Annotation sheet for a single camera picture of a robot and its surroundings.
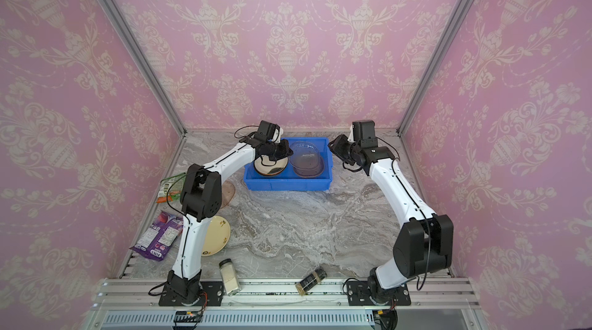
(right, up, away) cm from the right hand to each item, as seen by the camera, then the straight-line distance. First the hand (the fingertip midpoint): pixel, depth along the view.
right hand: (331, 144), depth 84 cm
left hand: (-14, -2, +15) cm, 21 cm away
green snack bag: (-66, -18, +13) cm, 70 cm away
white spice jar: (-34, -43, -9) cm, 56 cm away
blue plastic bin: (-16, -14, +8) cm, 23 cm away
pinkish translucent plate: (-7, -12, +18) cm, 23 cm away
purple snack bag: (-64, -35, 0) cm, 73 cm away
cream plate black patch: (-24, -8, +3) cm, 26 cm away
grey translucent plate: (-9, -6, +18) cm, 21 cm away
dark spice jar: (-8, -45, -9) cm, 46 cm away
